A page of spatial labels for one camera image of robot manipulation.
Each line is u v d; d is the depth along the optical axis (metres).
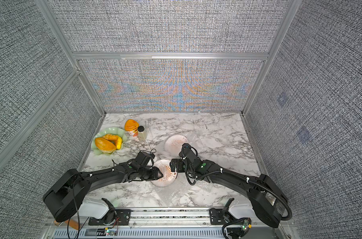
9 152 0.56
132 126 0.99
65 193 0.46
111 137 0.95
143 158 0.69
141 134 0.99
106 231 0.70
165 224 0.73
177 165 0.72
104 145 0.90
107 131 1.03
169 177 0.86
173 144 1.00
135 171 0.65
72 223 0.70
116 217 0.73
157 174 0.80
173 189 0.77
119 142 0.97
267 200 0.41
